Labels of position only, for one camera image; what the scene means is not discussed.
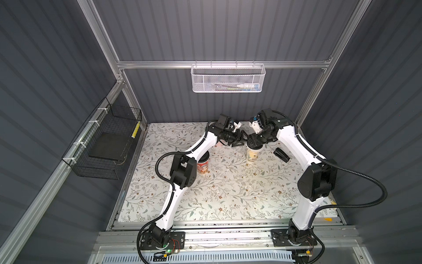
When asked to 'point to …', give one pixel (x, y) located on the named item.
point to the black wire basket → (103, 143)
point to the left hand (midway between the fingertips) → (253, 145)
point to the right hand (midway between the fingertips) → (257, 141)
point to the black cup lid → (255, 141)
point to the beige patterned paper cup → (254, 155)
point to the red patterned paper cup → (203, 168)
